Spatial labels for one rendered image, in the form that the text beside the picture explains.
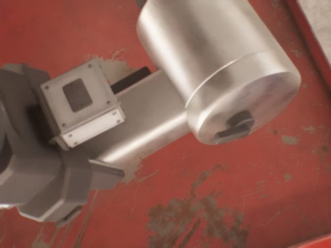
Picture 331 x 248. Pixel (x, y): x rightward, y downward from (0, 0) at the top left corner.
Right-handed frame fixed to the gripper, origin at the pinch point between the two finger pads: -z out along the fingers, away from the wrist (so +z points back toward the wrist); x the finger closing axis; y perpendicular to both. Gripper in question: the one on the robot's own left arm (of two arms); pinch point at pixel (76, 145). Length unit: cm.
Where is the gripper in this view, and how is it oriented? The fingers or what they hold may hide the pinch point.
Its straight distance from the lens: 43.6
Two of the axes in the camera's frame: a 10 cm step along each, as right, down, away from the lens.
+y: 7.0, -6.0, -3.9
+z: -5.7, -1.3, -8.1
